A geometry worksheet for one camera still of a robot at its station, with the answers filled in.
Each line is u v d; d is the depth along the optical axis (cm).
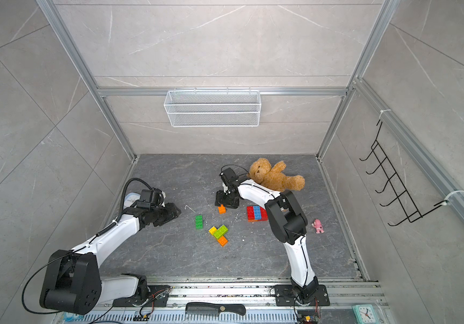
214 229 90
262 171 101
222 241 86
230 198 82
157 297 72
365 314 69
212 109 100
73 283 41
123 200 64
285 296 73
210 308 71
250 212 93
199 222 90
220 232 86
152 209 71
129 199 98
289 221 54
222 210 95
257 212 93
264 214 93
